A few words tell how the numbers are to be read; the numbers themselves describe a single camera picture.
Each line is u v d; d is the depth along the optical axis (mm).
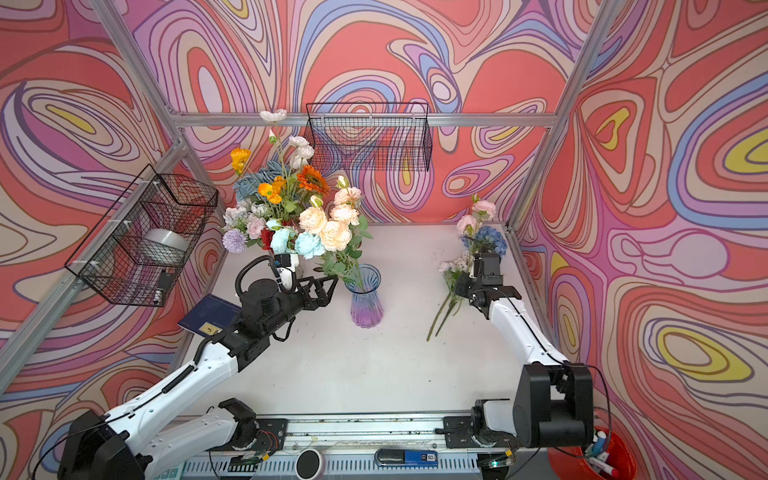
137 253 737
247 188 769
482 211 928
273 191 703
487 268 661
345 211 704
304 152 769
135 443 412
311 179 761
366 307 944
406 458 665
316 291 672
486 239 1046
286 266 641
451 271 988
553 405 407
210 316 938
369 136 955
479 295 617
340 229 664
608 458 635
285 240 677
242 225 800
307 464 653
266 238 784
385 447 733
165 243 700
